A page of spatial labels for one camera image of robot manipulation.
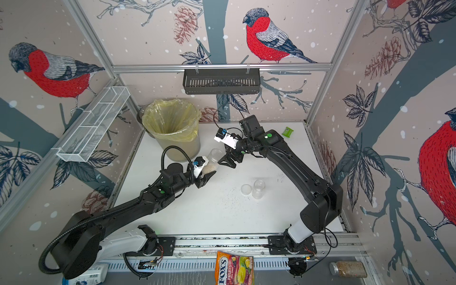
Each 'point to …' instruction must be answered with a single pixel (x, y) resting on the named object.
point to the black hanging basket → (222, 81)
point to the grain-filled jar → (348, 269)
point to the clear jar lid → (246, 189)
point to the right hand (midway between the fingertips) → (225, 149)
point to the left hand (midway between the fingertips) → (213, 163)
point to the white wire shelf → (79, 146)
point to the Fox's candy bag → (234, 269)
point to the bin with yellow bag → (174, 122)
